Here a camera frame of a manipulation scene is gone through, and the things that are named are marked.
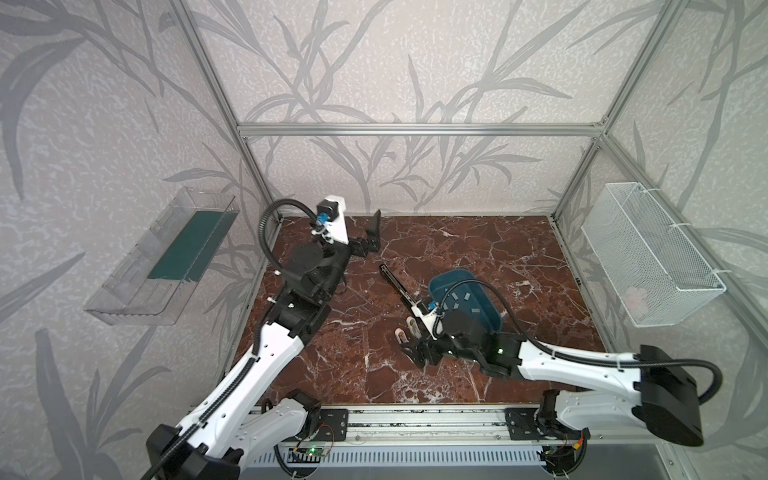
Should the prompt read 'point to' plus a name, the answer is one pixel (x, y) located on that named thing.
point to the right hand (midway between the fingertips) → (410, 326)
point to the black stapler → (406, 299)
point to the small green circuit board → (310, 451)
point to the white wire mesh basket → (654, 275)
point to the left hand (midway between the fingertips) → (364, 201)
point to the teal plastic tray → (460, 292)
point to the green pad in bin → (194, 245)
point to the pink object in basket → (636, 302)
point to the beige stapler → (413, 331)
